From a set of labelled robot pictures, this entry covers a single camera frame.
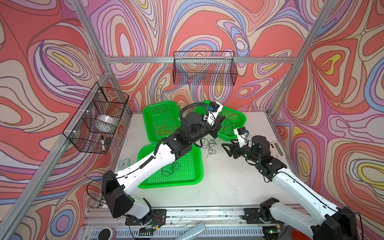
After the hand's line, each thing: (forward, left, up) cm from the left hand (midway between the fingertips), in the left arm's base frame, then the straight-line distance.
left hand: (225, 115), depth 62 cm
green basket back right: (+32, -17, -38) cm, 52 cm away
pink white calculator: (+5, -40, -38) cm, 56 cm away
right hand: (-1, -5, -21) cm, 22 cm away
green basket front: (-8, +17, -40) cm, 44 cm away
